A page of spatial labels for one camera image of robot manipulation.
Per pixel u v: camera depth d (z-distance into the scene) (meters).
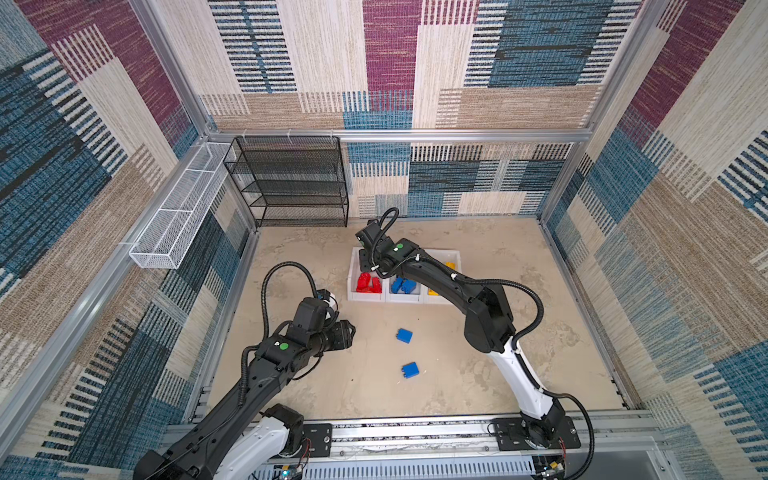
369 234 0.73
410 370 0.84
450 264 1.03
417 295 0.94
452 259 1.02
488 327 0.56
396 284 0.99
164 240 0.92
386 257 0.70
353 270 0.97
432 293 0.66
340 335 0.70
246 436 0.57
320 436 0.74
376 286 0.99
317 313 0.62
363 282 0.99
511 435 0.73
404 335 0.91
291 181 1.11
